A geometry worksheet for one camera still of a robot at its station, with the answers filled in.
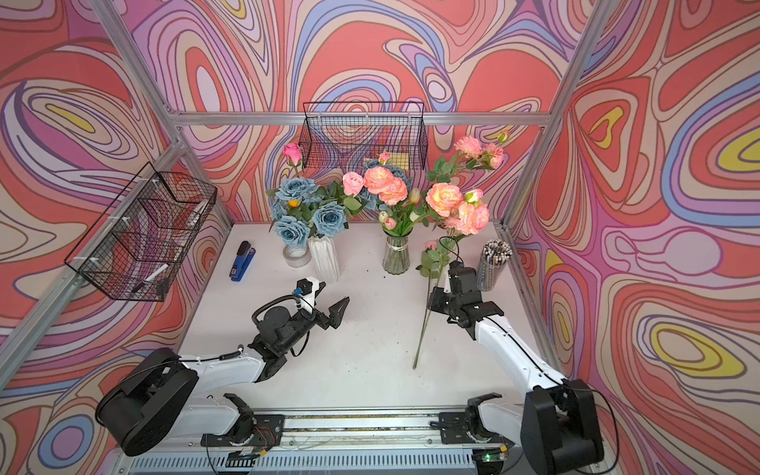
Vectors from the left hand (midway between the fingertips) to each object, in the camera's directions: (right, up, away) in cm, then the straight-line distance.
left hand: (339, 293), depth 80 cm
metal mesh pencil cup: (+46, +10, +8) cm, 47 cm away
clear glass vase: (+17, +10, +20) cm, 28 cm away
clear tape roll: (-20, +9, +28) cm, 35 cm away
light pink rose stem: (+26, +7, +6) cm, 28 cm away
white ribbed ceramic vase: (-6, +9, +11) cm, 16 cm away
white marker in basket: (-46, +5, -7) cm, 47 cm away
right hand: (+27, -4, +6) cm, 28 cm away
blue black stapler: (-39, +8, +25) cm, 47 cm away
